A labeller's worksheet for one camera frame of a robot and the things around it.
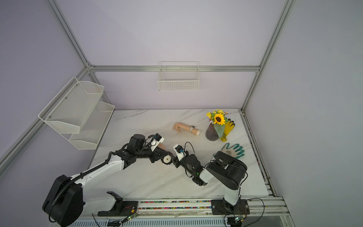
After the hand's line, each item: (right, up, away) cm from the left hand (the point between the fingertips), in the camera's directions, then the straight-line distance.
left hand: (164, 154), depth 81 cm
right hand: (+4, 0, +6) cm, 7 cm away
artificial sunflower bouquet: (+31, +22, 0) cm, 38 cm away
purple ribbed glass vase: (+31, +11, +18) cm, 37 cm away
